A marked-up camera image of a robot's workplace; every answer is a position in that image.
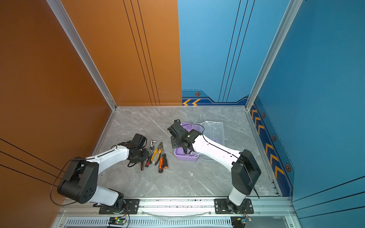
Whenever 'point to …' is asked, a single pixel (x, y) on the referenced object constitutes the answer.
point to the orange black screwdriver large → (161, 164)
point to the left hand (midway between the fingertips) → (145, 156)
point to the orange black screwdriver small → (165, 162)
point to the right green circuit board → (238, 222)
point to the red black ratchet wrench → (142, 165)
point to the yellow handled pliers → (159, 150)
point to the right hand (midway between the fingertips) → (175, 140)
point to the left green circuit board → (118, 221)
